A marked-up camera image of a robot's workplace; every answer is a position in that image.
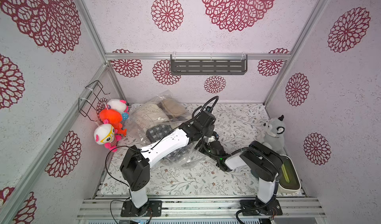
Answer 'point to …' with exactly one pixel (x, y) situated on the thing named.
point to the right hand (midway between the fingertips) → (194, 141)
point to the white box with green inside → (289, 181)
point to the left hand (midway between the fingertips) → (208, 126)
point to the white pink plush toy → (121, 106)
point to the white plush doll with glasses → (105, 134)
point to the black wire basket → (88, 104)
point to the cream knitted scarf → (147, 115)
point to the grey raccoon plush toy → (273, 135)
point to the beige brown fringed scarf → (174, 111)
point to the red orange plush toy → (114, 118)
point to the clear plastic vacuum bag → (192, 159)
